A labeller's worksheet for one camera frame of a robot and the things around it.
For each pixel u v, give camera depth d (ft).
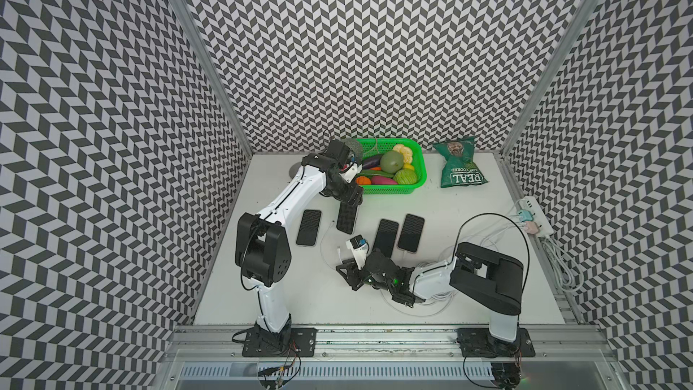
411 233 3.30
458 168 3.45
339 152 2.31
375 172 3.49
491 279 1.60
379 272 2.14
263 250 1.57
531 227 3.08
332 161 2.15
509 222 1.60
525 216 3.16
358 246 2.46
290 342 2.32
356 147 3.95
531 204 3.25
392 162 3.45
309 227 3.09
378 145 3.59
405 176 3.26
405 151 3.66
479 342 2.37
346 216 3.03
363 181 3.33
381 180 3.35
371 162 3.55
